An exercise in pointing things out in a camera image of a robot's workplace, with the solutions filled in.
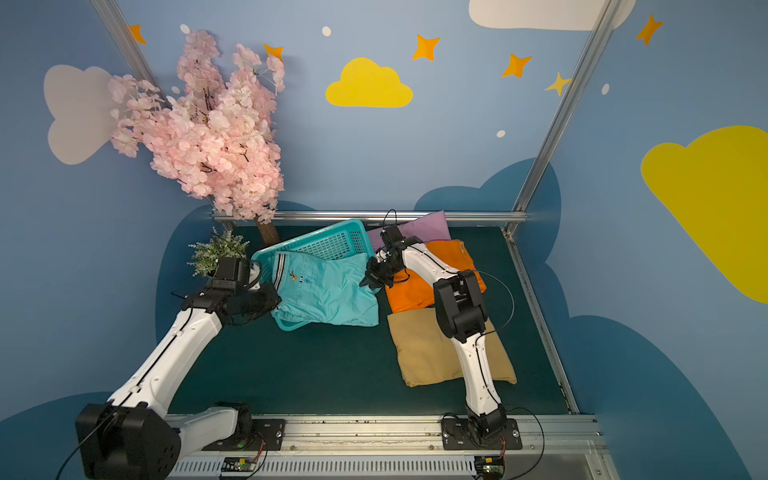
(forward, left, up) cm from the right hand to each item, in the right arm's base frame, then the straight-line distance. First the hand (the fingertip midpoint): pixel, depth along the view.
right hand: (362, 281), depth 95 cm
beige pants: (-20, -21, -6) cm, 30 cm away
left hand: (-11, +21, +8) cm, 26 cm away
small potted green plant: (+4, +44, +10) cm, 46 cm away
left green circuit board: (-50, +25, -9) cm, 57 cm away
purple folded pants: (+28, -23, -2) cm, 36 cm away
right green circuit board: (-46, -37, -11) cm, 60 cm away
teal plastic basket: (+14, +10, +4) cm, 17 cm away
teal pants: (-4, +12, 0) cm, 12 cm away
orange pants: (0, -18, -6) cm, 18 cm away
